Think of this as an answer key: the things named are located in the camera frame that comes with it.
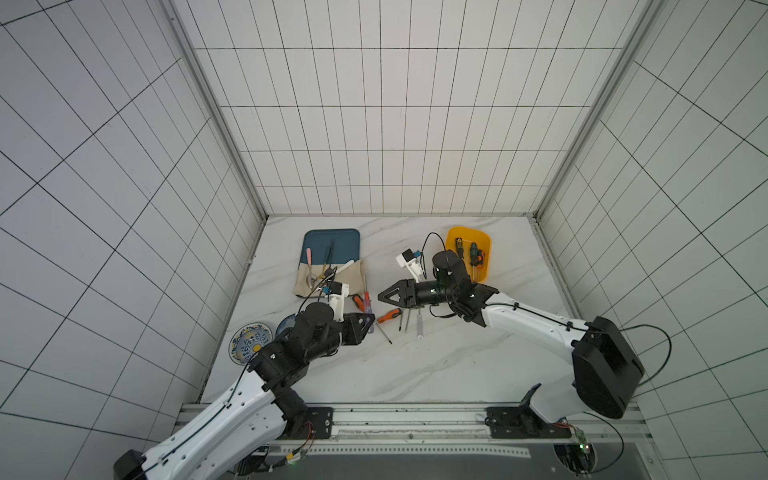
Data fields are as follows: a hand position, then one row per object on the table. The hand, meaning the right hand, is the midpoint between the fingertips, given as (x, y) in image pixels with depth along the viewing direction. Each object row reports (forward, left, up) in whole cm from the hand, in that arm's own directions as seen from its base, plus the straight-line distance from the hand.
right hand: (373, 306), depth 72 cm
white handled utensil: (+21, +17, -18) cm, 33 cm away
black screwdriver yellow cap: (+6, -9, -20) cm, 23 cm away
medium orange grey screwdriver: (+7, -3, -19) cm, 21 cm away
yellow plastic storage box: (+40, -32, -18) cm, 54 cm away
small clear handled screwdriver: (+5, -13, -21) cm, 25 cm away
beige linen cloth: (+20, +10, -17) cm, 28 cm away
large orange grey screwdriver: (+11, +7, -21) cm, 24 cm away
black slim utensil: (+22, +18, -18) cm, 34 cm away
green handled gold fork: (+20, +21, -19) cm, 34 cm away
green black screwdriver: (+31, -32, -20) cm, 49 cm away
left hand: (-3, +1, -4) cm, 5 cm away
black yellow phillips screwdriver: (+9, -7, -20) cm, 23 cm away
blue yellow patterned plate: (-4, +38, -18) cm, 42 cm away
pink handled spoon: (+19, +25, -20) cm, 37 cm away
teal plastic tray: (+34, +15, -20) cm, 42 cm away
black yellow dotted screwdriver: (+35, -27, -19) cm, 48 cm away
